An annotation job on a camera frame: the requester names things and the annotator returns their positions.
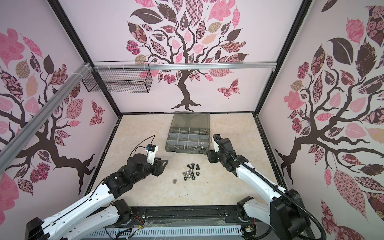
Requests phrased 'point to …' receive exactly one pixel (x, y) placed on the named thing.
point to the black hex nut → (197, 174)
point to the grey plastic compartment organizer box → (189, 132)
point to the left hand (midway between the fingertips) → (164, 162)
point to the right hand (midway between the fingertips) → (210, 150)
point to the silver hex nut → (187, 173)
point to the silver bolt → (177, 147)
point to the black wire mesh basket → (120, 76)
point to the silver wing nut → (202, 147)
